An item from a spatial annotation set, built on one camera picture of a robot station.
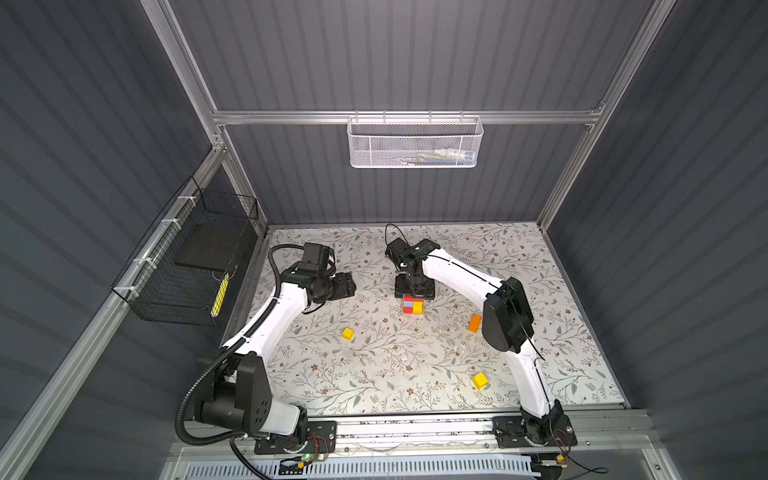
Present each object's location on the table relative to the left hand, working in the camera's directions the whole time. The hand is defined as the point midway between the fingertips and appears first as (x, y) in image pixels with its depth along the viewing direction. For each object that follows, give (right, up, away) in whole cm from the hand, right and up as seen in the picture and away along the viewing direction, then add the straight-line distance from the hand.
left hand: (344, 288), depth 86 cm
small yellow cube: (+22, -7, +7) cm, 25 cm away
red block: (+20, -3, -3) cm, 21 cm away
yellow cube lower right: (+38, -25, -6) cm, 46 cm away
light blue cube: (+19, -6, +6) cm, 21 cm away
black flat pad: (-32, +12, -11) cm, 36 cm away
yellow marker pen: (-26, 0, -18) cm, 32 cm away
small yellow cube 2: (+1, -14, +4) cm, 15 cm away
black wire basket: (-37, +6, -15) cm, 40 cm away
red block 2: (+19, -8, +7) cm, 21 cm away
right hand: (+20, -4, +7) cm, 22 cm away
